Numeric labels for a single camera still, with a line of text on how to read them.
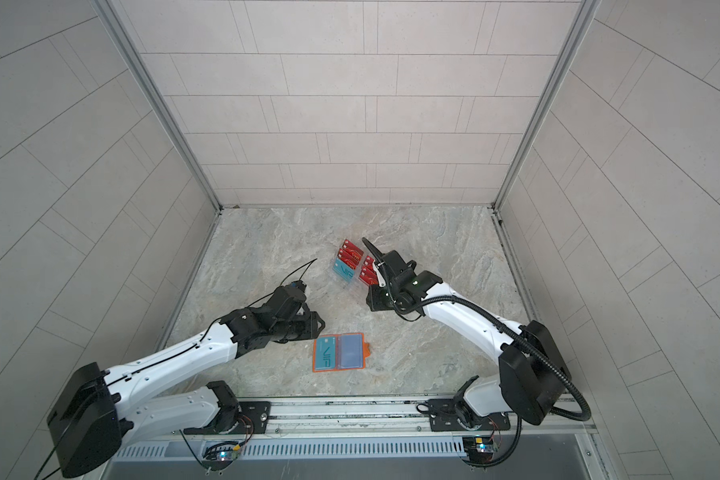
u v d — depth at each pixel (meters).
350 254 0.93
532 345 0.41
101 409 0.38
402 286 0.61
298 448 0.68
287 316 0.61
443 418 0.71
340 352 0.81
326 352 0.81
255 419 0.71
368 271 0.89
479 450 0.68
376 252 0.68
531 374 0.41
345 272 0.93
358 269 0.91
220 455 0.65
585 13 0.71
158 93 0.85
